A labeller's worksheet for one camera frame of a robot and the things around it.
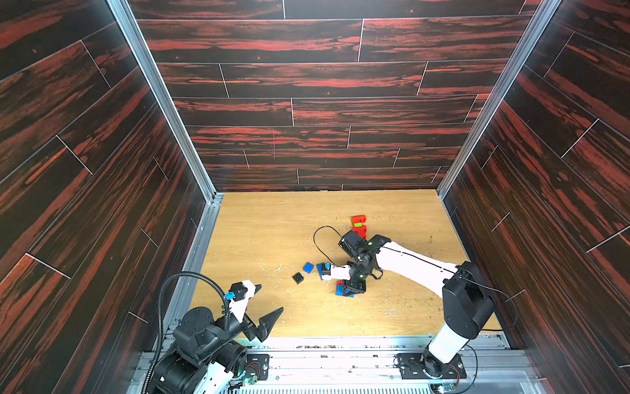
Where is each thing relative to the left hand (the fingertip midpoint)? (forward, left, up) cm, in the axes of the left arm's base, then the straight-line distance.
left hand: (271, 299), depth 64 cm
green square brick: (+42, -30, -21) cm, 55 cm away
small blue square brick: (+21, -8, -21) cm, 31 cm away
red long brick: (+45, -30, -21) cm, 58 cm away
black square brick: (+17, -5, -22) cm, 28 cm away
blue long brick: (+10, -20, -16) cm, 28 cm away
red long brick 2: (+39, -30, -21) cm, 54 cm away
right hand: (+14, -24, -19) cm, 33 cm away
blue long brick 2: (+12, -13, -5) cm, 19 cm away
